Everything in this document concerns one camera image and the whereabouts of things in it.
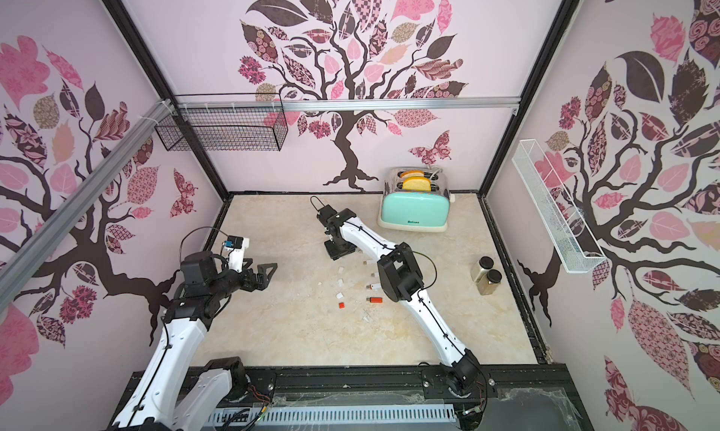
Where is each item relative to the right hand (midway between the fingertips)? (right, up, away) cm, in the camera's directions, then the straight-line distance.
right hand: (341, 255), depth 100 cm
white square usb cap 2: (0, -9, -8) cm, 12 cm away
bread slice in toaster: (+27, +27, -3) cm, 38 cm away
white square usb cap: (0, -5, -3) cm, 6 cm away
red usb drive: (+12, -13, -11) cm, 21 cm away
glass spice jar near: (+47, -7, -15) cm, 50 cm away
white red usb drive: (+12, -10, -8) cm, 18 cm away
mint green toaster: (+27, +16, -1) cm, 31 cm away
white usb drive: (+10, -2, -2) cm, 10 cm away
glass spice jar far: (+46, -3, -13) cm, 48 cm away
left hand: (-21, -1, -21) cm, 30 cm away
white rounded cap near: (0, -12, -11) cm, 16 cm away
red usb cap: (+1, -15, -12) cm, 19 cm away
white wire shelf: (+65, +8, -26) cm, 70 cm away
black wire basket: (-62, +62, +36) cm, 95 cm away
